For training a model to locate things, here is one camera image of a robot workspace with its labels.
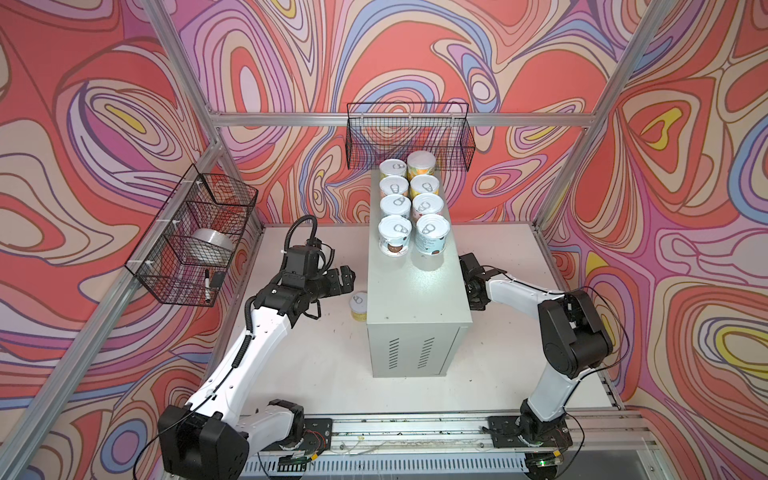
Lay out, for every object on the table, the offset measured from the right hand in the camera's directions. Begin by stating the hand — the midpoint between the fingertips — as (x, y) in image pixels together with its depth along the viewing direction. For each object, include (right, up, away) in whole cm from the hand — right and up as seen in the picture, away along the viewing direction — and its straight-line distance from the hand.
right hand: (458, 307), depth 96 cm
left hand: (-35, +12, -17) cm, 40 cm away
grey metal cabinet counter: (-17, +6, -38) cm, 42 cm away
